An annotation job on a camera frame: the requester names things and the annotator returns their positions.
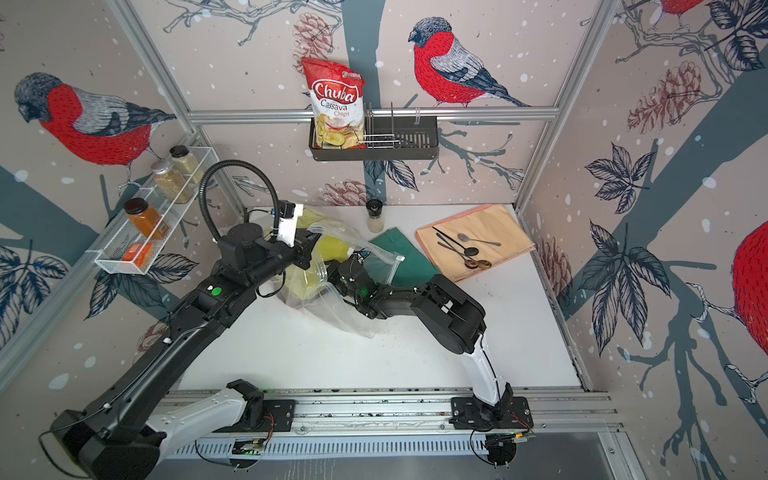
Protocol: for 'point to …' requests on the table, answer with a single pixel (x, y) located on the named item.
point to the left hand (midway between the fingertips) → (324, 224)
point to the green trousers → (415, 269)
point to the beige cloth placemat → (490, 229)
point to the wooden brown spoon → (484, 264)
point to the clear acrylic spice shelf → (161, 204)
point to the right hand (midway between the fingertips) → (316, 267)
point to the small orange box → (139, 254)
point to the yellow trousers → (303, 282)
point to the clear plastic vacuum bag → (331, 306)
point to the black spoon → (469, 251)
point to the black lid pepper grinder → (375, 210)
